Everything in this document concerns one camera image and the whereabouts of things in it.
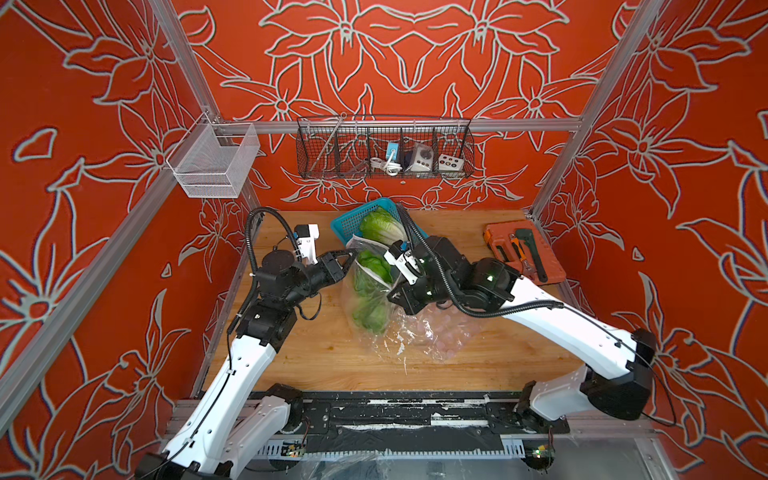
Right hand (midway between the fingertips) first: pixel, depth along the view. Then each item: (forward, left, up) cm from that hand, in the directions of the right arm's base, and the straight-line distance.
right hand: (384, 297), depth 65 cm
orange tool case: (+33, -47, -21) cm, 61 cm away
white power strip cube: (+49, -20, +2) cm, 52 cm away
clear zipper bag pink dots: (0, -1, -17) cm, 17 cm away
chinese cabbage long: (+9, +4, -21) cm, 23 cm away
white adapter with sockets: (+46, -11, +5) cm, 48 cm away
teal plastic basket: (+42, +13, -21) cm, 49 cm away
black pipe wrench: (+37, -50, -21) cm, 66 cm away
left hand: (+8, +6, +6) cm, 12 cm away
